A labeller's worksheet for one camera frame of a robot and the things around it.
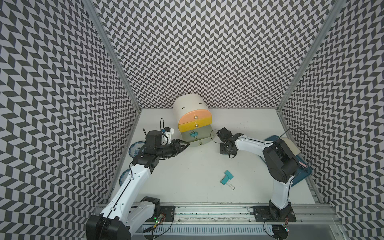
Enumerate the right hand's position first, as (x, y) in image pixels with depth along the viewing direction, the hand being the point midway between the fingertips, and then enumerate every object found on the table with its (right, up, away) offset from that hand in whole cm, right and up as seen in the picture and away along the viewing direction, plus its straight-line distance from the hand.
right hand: (226, 152), depth 96 cm
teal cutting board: (+47, -10, -5) cm, 49 cm away
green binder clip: (-23, +14, -5) cm, 27 cm away
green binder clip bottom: (-2, -13, -12) cm, 18 cm away
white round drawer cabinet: (-25, +32, -4) cm, 40 cm away
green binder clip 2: (0, -11, -9) cm, 14 cm away
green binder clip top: (-20, +12, +2) cm, 24 cm away
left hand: (-23, +7, -21) cm, 32 cm away
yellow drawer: (-20, +18, -4) cm, 27 cm away
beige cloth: (+44, +2, 0) cm, 44 cm away
